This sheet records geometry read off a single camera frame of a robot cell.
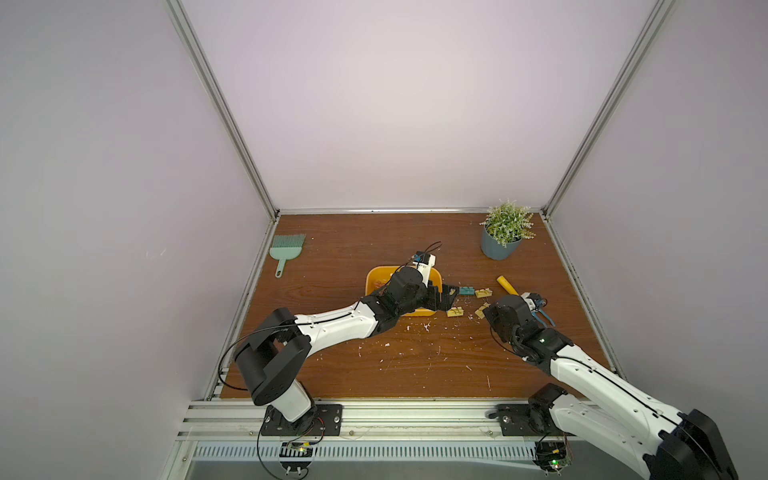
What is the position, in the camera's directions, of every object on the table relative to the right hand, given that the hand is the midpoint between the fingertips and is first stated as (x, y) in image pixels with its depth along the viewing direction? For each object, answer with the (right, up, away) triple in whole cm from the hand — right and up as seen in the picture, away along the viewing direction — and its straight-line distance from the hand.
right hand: (486, 300), depth 83 cm
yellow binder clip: (+2, 0, +11) cm, 11 cm away
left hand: (-11, +4, -4) cm, 12 cm away
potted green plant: (+10, +23, +11) cm, 27 cm away
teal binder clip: (-3, +1, +12) cm, 12 cm away
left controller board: (-51, -36, -12) cm, 63 cm away
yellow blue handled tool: (+17, -5, +6) cm, 19 cm away
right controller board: (+11, -34, -15) cm, 38 cm away
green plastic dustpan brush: (-68, +14, +27) cm, 75 cm away
